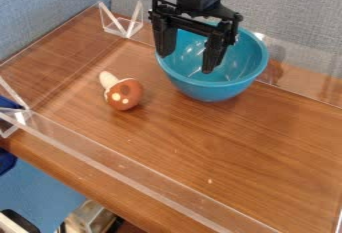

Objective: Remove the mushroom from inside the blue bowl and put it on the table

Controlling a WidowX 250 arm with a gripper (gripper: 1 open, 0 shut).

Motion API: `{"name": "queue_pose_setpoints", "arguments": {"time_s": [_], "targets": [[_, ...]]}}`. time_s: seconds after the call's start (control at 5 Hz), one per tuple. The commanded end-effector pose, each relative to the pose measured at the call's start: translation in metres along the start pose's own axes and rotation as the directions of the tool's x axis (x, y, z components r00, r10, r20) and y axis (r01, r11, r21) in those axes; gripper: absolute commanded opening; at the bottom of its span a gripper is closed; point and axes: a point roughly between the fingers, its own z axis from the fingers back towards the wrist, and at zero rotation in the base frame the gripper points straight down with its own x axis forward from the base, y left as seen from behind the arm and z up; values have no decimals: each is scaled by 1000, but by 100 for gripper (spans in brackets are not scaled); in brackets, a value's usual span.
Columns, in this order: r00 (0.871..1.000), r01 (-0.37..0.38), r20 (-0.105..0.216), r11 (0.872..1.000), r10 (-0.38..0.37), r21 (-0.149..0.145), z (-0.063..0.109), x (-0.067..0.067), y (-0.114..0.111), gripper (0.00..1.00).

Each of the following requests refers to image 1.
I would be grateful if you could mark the clear acrylic front barrier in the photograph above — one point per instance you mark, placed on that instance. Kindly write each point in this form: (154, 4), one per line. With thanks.
(168, 192)

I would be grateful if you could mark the clear acrylic barrier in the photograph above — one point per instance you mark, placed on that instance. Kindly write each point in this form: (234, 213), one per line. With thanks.
(168, 192)
(303, 70)

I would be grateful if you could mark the brown toy mushroom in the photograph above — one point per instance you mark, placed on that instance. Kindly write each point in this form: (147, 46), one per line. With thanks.
(123, 93)

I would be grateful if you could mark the clear acrylic back barrier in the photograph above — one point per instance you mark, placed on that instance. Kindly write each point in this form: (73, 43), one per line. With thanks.
(303, 70)

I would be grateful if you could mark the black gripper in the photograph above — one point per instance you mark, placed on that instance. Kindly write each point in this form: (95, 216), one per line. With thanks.
(215, 22)

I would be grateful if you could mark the blue plastic bowl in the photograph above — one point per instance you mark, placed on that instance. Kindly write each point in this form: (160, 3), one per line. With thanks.
(244, 62)

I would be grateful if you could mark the metal frame under table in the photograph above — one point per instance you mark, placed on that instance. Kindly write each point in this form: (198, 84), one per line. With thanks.
(89, 218)

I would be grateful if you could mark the clear acrylic corner bracket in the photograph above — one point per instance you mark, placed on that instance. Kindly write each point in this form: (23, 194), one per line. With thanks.
(123, 27)

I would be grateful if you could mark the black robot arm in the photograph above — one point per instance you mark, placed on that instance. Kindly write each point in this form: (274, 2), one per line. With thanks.
(204, 17)

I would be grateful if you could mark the blue cloth object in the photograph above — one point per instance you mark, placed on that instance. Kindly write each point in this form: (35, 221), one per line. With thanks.
(7, 157)

